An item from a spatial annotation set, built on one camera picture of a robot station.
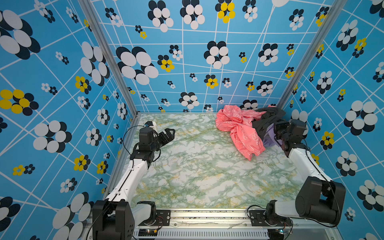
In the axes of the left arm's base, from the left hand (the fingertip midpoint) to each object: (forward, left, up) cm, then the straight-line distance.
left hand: (170, 132), depth 82 cm
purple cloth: (+1, -59, -8) cm, 59 cm away
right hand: (+7, -60, +3) cm, 60 cm away
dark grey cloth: (+24, -69, -10) cm, 74 cm away
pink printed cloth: (+15, -43, -9) cm, 47 cm away
